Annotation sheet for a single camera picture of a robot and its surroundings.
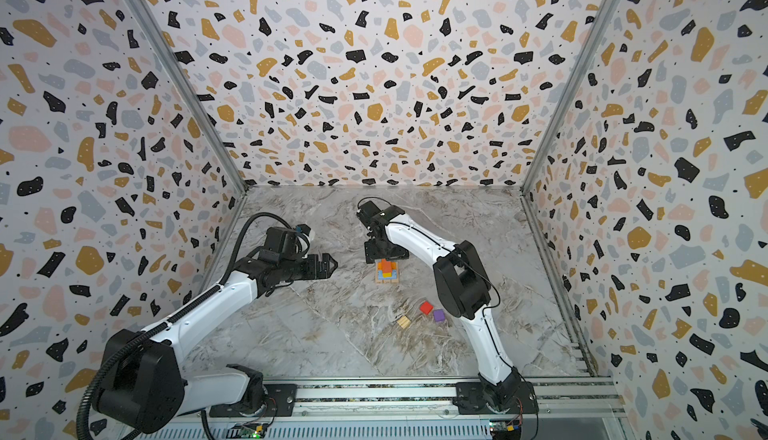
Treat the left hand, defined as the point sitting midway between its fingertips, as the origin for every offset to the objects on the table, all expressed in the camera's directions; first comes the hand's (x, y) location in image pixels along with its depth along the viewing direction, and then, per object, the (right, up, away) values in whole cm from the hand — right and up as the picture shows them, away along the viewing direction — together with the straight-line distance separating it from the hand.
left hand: (324, 260), depth 84 cm
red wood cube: (+29, -15, +6) cm, 34 cm away
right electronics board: (+47, -38, -13) cm, 62 cm away
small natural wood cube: (+23, -18, +1) cm, 29 cm away
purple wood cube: (+33, -17, +4) cm, 37 cm away
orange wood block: (+15, -3, +10) cm, 18 cm away
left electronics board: (-14, -38, -14) cm, 43 cm away
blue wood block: (+15, -7, +10) cm, 20 cm away
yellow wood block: (+17, -6, +9) cm, 21 cm away
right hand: (+15, +1, +9) cm, 17 cm away
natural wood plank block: (+18, -8, +10) cm, 22 cm away
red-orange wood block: (+17, -3, +8) cm, 19 cm away
